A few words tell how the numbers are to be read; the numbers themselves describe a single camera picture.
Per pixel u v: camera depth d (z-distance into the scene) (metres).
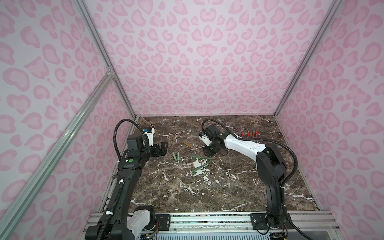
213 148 0.80
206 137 0.82
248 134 1.07
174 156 0.97
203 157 0.95
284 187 0.54
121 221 0.40
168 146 1.01
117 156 0.58
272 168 0.51
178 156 0.97
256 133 1.10
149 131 0.69
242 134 1.07
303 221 0.75
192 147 1.01
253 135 1.07
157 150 0.69
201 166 0.93
